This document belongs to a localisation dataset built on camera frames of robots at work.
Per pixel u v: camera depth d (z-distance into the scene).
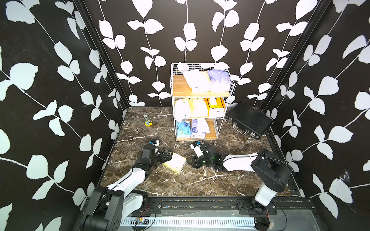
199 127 0.99
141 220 0.70
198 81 0.70
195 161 0.77
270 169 0.50
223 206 0.75
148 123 1.08
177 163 0.86
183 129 1.01
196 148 0.80
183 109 0.79
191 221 0.70
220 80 0.69
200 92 0.71
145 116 1.07
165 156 0.78
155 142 0.82
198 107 0.80
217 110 0.78
